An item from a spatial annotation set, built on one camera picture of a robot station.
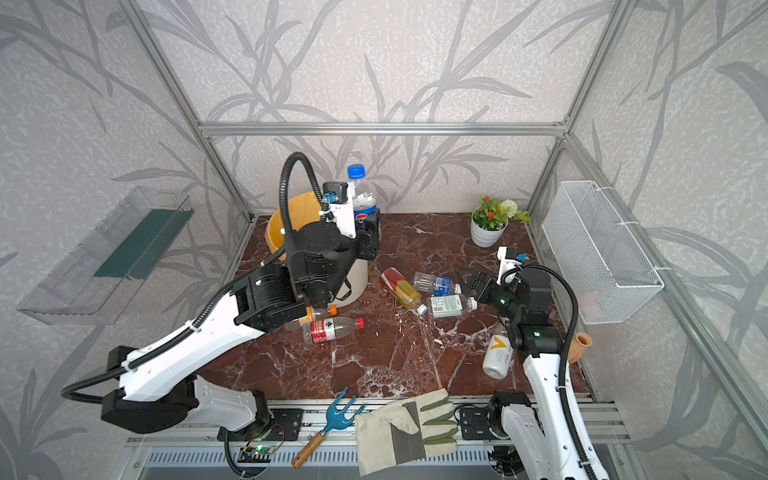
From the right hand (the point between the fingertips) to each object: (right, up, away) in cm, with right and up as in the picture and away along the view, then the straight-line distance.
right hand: (470, 265), depth 75 cm
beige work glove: (-18, -41, -3) cm, 45 cm away
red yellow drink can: (-17, -9, +18) cm, 27 cm away
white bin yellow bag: (-46, +16, +14) cm, 51 cm away
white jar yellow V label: (+8, -25, +4) cm, 26 cm away
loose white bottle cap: (-11, -15, +16) cm, 25 cm away
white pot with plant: (+13, +14, +26) cm, 32 cm away
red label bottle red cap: (-38, -19, +9) cm, 44 cm away
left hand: (-22, +13, -19) cm, 32 cm away
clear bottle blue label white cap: (-7, -8, +19) cm, 22 cm away
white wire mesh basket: (+26, 0, -14) cm, 29 cm away
